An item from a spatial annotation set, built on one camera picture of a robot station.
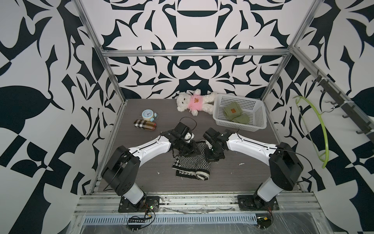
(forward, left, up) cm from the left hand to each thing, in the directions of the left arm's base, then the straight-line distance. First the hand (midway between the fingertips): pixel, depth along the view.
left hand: (199, 151), depth 82 cm
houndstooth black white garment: (-6, +2, -6) cm, 9 cm away
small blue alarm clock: (+31, +33, -5) cm, 46 cm away
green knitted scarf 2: (+24, -33, -3) cm, 41 cm away
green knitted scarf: (+30, -26, -1) cm, 40 cm away
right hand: (-3, -4, -4) cm, 7 cm away
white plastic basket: (+37, -44, -6) cm, 58 cm away
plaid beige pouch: (+24, +35, -7) cm, 43 cm away
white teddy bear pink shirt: (+39, -2, -2) cm, 39 cm away
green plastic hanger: (-14, -54, +13) cm, 57 cm away
